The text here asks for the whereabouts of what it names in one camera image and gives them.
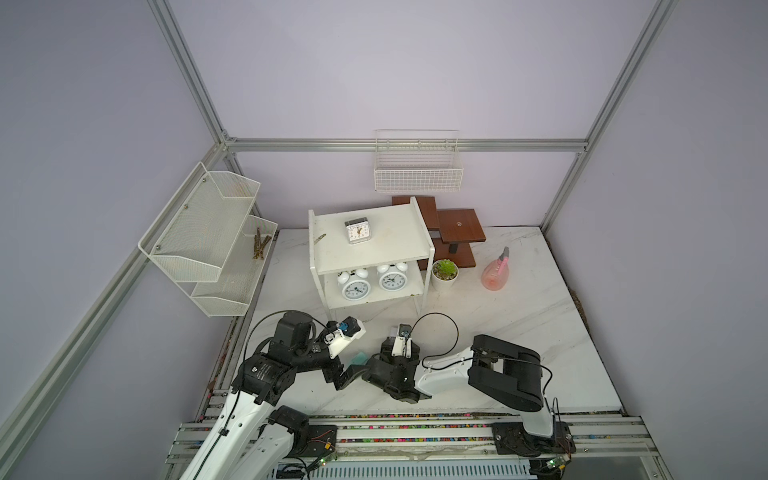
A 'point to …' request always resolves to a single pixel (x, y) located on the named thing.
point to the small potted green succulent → (444, 274)
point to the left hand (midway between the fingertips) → (356, 353)
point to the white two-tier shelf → (371, 255)
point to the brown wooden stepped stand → (452, 232)
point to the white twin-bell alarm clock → (355, 284)
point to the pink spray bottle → (495, 273)
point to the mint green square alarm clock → (360, 359)
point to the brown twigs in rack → (258, 244)
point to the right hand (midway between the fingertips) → (397, 343)
